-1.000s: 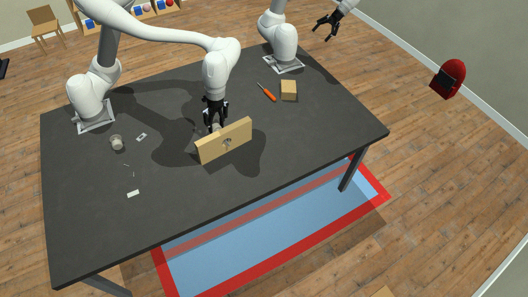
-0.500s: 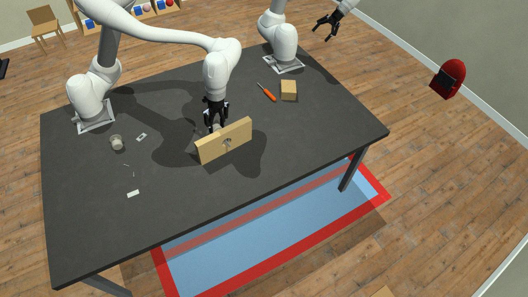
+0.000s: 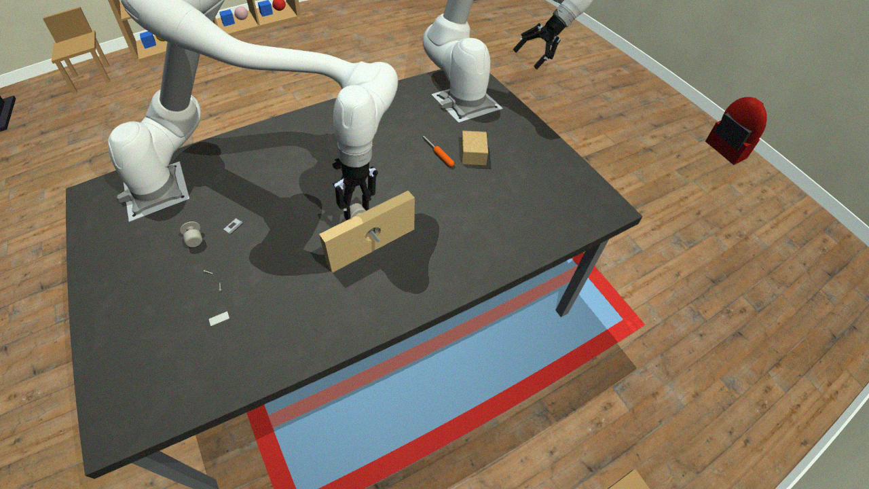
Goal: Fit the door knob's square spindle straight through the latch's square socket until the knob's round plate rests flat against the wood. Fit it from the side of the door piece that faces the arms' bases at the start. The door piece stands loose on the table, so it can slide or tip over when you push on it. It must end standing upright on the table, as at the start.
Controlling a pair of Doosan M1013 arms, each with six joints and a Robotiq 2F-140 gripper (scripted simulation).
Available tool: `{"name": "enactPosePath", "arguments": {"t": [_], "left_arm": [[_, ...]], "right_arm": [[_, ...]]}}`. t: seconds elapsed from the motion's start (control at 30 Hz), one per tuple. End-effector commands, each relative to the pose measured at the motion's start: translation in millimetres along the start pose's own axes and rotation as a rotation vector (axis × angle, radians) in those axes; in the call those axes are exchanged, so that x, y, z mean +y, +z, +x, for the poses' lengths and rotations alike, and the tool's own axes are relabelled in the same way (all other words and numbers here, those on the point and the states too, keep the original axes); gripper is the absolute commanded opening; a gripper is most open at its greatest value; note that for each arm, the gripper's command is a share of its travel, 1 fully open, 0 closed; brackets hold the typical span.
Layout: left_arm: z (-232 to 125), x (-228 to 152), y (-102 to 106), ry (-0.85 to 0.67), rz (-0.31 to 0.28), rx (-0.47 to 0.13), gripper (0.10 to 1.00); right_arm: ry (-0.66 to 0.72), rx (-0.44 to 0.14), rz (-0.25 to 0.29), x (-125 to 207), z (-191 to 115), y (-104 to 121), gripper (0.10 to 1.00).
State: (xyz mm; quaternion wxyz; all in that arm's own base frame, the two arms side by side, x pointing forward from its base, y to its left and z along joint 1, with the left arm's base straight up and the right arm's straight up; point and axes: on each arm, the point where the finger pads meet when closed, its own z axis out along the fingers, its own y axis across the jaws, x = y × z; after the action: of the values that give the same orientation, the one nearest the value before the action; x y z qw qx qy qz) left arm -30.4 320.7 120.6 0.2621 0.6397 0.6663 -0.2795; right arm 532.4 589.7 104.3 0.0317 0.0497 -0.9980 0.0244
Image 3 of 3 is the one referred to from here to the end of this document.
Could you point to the white door knob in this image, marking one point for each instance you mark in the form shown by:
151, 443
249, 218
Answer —
357, 209

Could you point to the orange-handled screwdriver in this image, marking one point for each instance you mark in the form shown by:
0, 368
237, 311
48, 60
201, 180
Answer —
442, 154

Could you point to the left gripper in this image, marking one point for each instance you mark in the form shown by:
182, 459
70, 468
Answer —
552, 28

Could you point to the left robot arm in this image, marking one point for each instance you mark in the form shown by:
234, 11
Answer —
466, 61

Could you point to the grey door knob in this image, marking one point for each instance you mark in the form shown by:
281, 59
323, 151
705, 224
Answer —
192, 238

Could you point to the tan rectangular box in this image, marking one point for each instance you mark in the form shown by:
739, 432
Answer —
474, 148

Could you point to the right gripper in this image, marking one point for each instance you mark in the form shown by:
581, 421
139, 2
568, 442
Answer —
351, 178

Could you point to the tan wooden block with round hole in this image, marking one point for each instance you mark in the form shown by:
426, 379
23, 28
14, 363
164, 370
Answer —
389, 220

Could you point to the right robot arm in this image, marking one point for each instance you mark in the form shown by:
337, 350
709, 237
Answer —
141, 151

